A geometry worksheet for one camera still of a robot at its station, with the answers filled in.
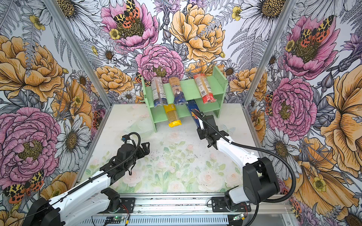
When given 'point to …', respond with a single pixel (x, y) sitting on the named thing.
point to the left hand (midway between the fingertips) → (143, 149)
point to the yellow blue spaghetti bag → (179, 98)
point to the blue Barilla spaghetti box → (192, 105)
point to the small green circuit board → (115, 218)
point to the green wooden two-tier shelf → (156, 114)
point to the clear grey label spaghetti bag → (160, 98)
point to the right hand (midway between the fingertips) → (204, 131)
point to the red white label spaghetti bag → (204, 88)
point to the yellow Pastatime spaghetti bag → (172, 115)
